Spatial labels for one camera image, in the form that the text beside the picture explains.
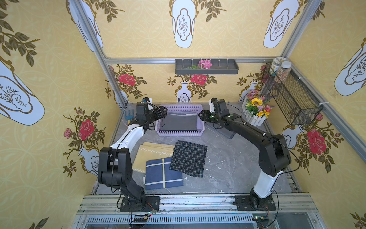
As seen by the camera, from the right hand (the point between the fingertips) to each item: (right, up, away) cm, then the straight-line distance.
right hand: (206, 112), depth 92 cm
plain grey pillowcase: (-15, -7, +17) cm, 24 cm away
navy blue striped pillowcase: (-29, -37, -9) cm, 48 cm away
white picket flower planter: (+34, +3, +6) cm, 35 cm away
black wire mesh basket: (+49, +7, -10) cm, 51 cm away
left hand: (-32, +1, -1) cm, 32 cm away
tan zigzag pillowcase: (-38, -26, 0) cm, 45 cm away
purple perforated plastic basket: (-16, +3, +21) cm, 27 cm away
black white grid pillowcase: (-11, -29, -2) cm, 31 cm away
